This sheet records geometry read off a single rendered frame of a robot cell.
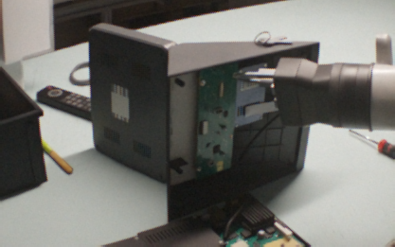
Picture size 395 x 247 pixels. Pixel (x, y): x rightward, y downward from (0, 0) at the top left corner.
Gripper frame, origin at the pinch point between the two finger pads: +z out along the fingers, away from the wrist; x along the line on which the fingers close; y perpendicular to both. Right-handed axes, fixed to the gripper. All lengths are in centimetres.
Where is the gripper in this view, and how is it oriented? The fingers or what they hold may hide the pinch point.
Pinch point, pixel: (237, 77)
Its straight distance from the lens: 68.6
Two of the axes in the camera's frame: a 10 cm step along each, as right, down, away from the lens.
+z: -9.0, -0.5, 4.3
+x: 2.5, 7.6, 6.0
